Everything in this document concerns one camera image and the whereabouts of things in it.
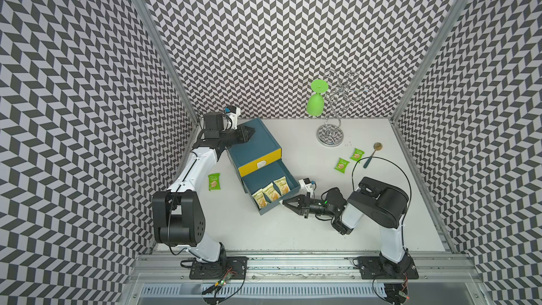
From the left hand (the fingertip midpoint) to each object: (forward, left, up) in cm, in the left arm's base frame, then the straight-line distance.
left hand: (252, 132), depth 86 cm
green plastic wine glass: (+15, -27, +2) cm, 31 cm away
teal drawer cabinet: (-6, -4, 0) cm, 7 cm away
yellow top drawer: (-15, -4, +1) cm, 16 cm away
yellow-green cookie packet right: (-18, -12, -13) cm, 25 cm away
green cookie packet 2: (-3, -41, -21) cm, 46 cm away
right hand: (-27, -12, -13) cm, 32 cm away
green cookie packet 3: (-12, +18, -20) cm, 29 cm away
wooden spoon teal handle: (+7, -60, -20) cm, 63 cm away
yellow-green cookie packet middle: (-21, -8, -13) cm, 26 cm away
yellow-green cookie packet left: (-23, -4, -13) cm, 27 cm away
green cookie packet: (+2, -49, -20) cm, 53 cm away
